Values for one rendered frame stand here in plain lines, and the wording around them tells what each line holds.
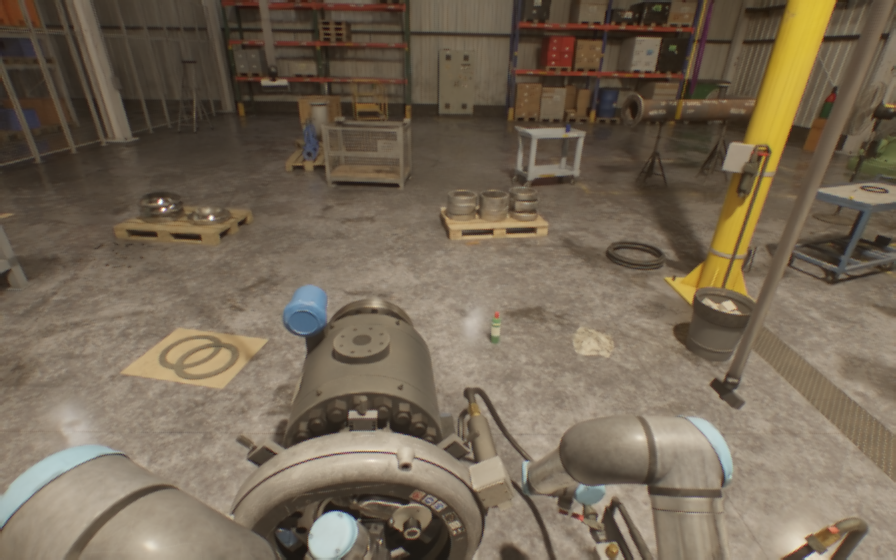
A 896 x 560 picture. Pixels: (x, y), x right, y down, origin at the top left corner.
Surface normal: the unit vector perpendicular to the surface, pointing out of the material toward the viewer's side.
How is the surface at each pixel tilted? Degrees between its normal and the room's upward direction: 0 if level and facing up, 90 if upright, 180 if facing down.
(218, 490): 0
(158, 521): 21
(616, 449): 52
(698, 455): 41
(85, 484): 7
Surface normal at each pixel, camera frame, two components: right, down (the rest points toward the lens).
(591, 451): -0.74, -0.19
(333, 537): -0.12, -0.70
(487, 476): -0.37, -0.81
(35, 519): -0.23, -0.49
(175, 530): 0.50, -0.77
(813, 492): 0.02, -0.89
